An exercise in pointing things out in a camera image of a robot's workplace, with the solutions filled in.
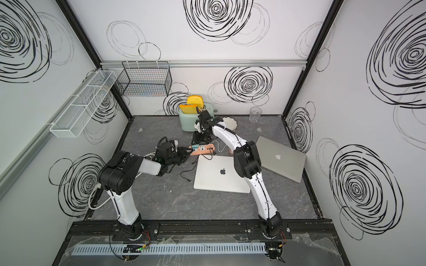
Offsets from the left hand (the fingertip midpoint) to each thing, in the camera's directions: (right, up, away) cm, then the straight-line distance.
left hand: (192, 151), depth 96 cm
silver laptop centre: (+15, -12, -5) cm, 20 cm away
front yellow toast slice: (-3, +26, +1) cm, 26 cm away
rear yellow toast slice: (+1, +32, +6) cm, 32 cm away
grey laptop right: (+52, -5, +1) cm, 53 cm away
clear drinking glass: (+41, +24, +20) cm, 52 cm away
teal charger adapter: (+2, +3, 0) cm, 4 cm away
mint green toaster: (-4, +19, +6) cm, 20 cm away
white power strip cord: (-52, -18, -6) cm, 55 cm away
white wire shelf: (-49, +24, -19) cm, 57 cm away
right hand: (+1, +5, -1) cm, 5 cm away
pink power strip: (+6, +1, +2) cm, 6 cm away
